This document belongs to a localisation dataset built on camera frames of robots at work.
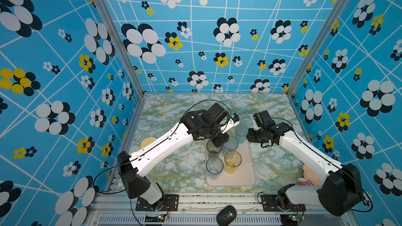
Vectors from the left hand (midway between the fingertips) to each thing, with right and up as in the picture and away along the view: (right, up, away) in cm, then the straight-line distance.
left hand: (227, 137), depth 70 cm
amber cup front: (+3, -13, +7) cm, 15 cm away
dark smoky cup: (-5, -12, +19) cm, 23 cm away
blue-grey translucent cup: (+5, -8, +18) cm, 20 cm away
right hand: (+15, -2, +15) cm, 21 cm away
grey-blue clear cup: (-5, -17, +9) cm, 20 cm away
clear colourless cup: (+13, +4, +26) cm, 29 cm away
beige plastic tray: (+11, -23, +11) cm, 27 cm away
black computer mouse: (0, -35, -1) cm, 35 cm away
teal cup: (+12, -1, +22) cm, 24 cm away
